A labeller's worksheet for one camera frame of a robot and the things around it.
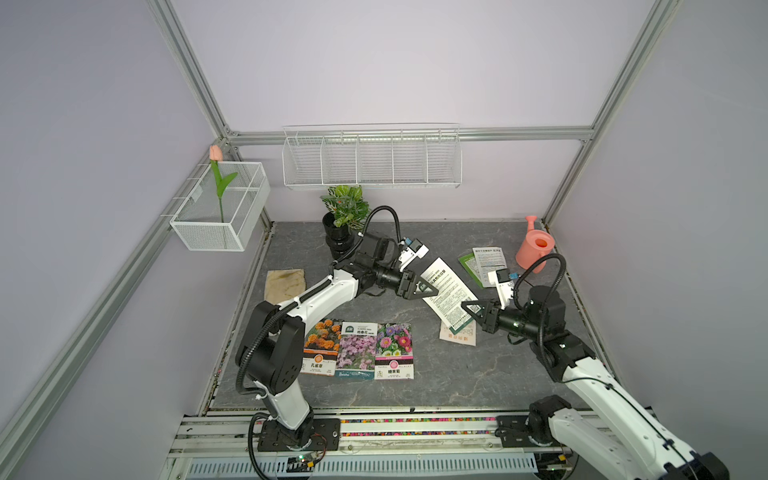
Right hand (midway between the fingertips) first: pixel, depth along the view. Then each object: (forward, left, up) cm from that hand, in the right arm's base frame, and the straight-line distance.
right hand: (462, 303), depth 74 cm
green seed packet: (+29, -10, -20) cm, 37 cm away
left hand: (+2, +7, +1) cm, 8 cm away
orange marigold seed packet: (-3, +39, -21) cm, 45 cm away
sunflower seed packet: (+3, +3, +1) cm, 4 cm away
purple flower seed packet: (-4, +28, -20) cm, 35 cm away
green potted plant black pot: (+29, +31, +4) cm, 43 cm away
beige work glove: (+19, +55, -21) cm, 62 cm away
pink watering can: (+27, -31, -10) cm, 42 cm away
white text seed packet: (+29, -17, -20) cm, 40 cm away
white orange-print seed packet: (0, -5, -20) cm, 21 cm away
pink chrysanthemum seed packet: (-7, +17, -21) cm, 28 cm away
